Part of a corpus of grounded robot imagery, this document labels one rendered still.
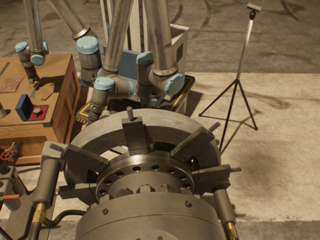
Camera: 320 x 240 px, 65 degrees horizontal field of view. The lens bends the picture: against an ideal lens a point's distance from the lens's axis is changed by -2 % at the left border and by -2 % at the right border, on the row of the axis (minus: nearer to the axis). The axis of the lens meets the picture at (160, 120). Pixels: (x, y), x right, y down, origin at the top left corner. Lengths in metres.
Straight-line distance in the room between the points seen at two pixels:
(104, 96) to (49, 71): 1.24
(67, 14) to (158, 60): 0.80
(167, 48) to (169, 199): 0.78
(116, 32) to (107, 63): 0.17
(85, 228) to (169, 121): 0.49
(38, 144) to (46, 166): 0.95
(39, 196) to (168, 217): 0.50
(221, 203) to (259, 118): 1.41
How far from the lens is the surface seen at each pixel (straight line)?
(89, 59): 1.84
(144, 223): 0.84
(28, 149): 2.17
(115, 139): 1.04
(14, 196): 1.55
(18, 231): 2.01
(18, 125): 1.98
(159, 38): 1.32
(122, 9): 1.32
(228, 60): 3.48
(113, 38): 1.35
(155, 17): 1.27
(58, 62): 2.55
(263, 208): 2.00
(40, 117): 1.94
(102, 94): 1.25
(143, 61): 1.56
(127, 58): 1.83
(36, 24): 1.84
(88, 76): 1.90
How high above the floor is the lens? 1.65
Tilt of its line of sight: 43 degrees down
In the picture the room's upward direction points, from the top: straight up
